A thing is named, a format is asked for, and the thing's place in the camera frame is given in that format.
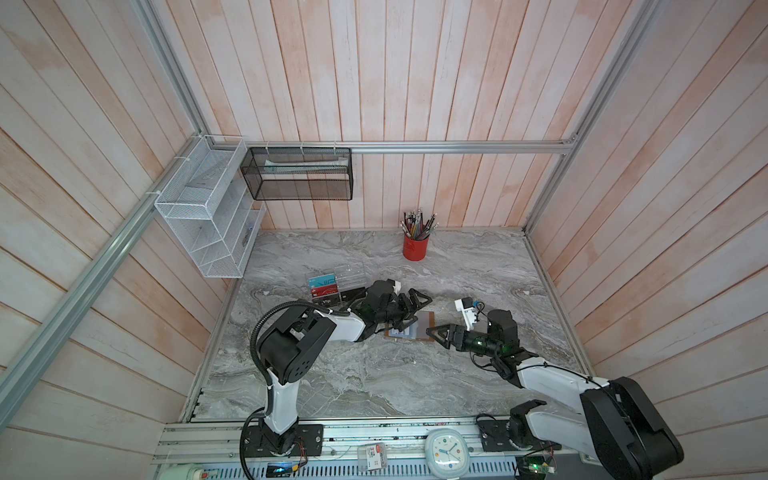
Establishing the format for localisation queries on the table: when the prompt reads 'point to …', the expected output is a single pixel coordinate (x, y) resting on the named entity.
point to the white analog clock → (447, 455)
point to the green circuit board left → (279, 469)
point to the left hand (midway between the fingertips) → (428, 313)
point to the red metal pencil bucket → (415, 250)
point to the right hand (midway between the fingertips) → (434, 332)
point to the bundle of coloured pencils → (414, 227)
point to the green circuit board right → (536, 466)
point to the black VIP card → (346, 295)
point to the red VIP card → (324, 291)
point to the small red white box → (372, 457)
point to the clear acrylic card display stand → (350, 277)
